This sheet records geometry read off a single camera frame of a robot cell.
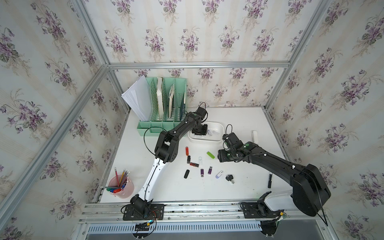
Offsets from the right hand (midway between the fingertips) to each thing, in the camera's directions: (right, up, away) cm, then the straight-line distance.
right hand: (223, 156), depth 86 cm
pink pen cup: (-54, -10, -11) cm, 56 cm away
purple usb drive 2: (-8, -9, +1) cm, 12 cm away
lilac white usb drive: (-3, -11, 0) cm, 11 cm away
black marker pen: (+25, -15, -4) cm, 29 cm away
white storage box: (-2, +12, +17) cm, 22 cm away
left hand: (-9, +11, +17) cm, 23 cm away
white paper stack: (-53, +36, +10) cm, 65 cm away
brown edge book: (-33, +40, +14) cm, 53 cm away
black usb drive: (-22, -10, 0) cm, 24 cm away
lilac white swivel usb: (-6, +12, +18) cm, 22 cm away
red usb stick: (-22, +1, +10) cm, 24 cm away
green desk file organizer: (-35, +33, +15) cm, 50 cm away
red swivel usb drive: (-17, -6, +3) cm, 18 cm away
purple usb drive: (-13, -10, 0) cm, 16 cm away
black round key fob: (+3, -11, -4) cm, 12 cm away
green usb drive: (-6, -1, +7) cm, 9 cm away
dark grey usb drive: (-21, -3, +5) cm, 22 cm away
